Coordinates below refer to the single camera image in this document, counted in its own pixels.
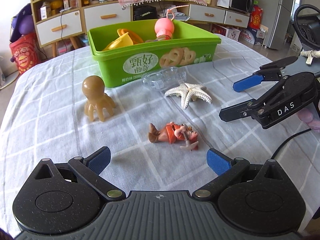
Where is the red snack bucket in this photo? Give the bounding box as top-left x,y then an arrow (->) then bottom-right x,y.
9,32 -> 40,75

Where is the black bag on shelf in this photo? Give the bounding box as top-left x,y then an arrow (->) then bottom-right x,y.
133,5 -> 158,21

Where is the white starfish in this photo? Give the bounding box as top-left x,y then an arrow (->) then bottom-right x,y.
164,82 -> 212,109

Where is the green plastic storage box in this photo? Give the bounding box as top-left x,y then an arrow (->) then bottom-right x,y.
87,20 -> 221,88

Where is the orange toy lid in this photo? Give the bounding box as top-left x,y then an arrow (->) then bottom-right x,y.
117,28 -> 144,44

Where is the tan octopus toy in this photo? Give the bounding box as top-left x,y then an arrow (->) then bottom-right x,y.
82,75 -> 116,122

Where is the black microwave oven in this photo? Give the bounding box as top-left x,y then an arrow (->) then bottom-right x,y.
229,0 -> 254,14

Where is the white checked tablecloth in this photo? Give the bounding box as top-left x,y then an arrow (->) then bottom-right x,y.
1,37 -> 319,236

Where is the clear plastic car toy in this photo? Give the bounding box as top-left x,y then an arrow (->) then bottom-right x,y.
142,67 -> 187,91

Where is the gloved right hand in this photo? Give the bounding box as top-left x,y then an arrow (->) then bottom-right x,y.
297,108 -> 320,133

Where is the orange pirate figurine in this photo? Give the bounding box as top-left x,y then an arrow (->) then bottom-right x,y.
148,122 -> 199,151

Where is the wooden cabinet with white drawers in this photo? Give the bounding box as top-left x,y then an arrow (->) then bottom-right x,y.
30,0 -> 249,57

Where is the pink squid toy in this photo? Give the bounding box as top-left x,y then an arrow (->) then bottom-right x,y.
145,5 -> 190,42

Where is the purple plush toy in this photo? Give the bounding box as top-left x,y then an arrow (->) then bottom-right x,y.
10,3 -> 35,43

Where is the yellow toy pot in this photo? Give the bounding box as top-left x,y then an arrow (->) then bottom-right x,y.
103,32 -> 133,51

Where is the grey refrigerator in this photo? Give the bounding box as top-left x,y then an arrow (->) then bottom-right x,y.
256,0 -> 293,50

